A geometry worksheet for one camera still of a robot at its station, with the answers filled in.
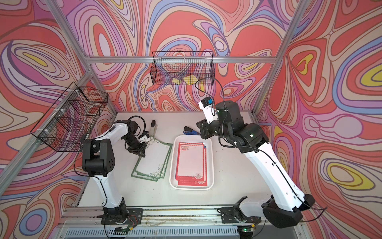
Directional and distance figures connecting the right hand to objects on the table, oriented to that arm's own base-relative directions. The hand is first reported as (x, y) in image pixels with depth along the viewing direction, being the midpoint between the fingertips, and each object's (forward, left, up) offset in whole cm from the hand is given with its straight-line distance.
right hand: (198, 128), depth 62 cm
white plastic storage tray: (+12, -8, -31) cm, 34 cm away
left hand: (+6, +33, -32) cm, 46 cm away
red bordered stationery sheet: (-2, +4, -36) cm, 37 cm away
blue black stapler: (+26, +6, -34) cm, 43 cm away
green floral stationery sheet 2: (-1, +31, -36) cm, 47 cm away
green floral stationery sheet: (+13, +28, -36) cm, 47 cm away
